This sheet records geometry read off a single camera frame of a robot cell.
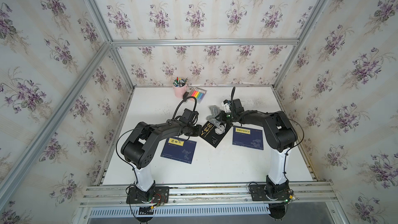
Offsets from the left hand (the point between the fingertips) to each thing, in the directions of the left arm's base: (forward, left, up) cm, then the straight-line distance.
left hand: (202, 133), depth 94 cm
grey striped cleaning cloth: (+15, -9, +3) cm, 18 cm away
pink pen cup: (+31, +16, +5) cm, 35 cm away
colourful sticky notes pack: (+33, +1, 0) cm, 33 cm away
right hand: (+11, -11, 0) cm, 15 cm away
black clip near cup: (+30, +11, +2) cm, 32 cm away
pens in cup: (+35, +16, +10) cm, 40 cm away
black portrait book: (-1, -7, 0) cm, 8 cm away
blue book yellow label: (-11, +11, 0) cm, 16 cm away
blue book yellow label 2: (-3, -29, -1) cm, 29 cm away
